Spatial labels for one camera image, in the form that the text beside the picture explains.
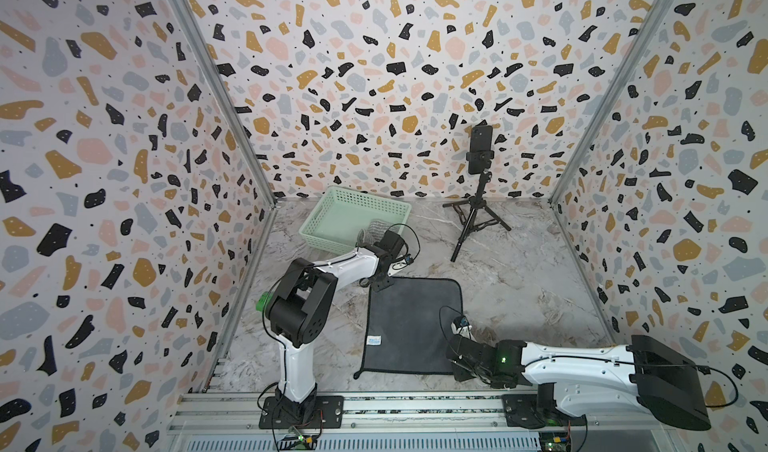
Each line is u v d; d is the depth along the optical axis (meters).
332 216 1.16
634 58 0.83
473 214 1.00
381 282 0.88
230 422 0.74
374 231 1.10
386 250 0.76
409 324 0.90
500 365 0.58
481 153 0.90
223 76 0.87
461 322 0.76
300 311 0.50
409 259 0.90
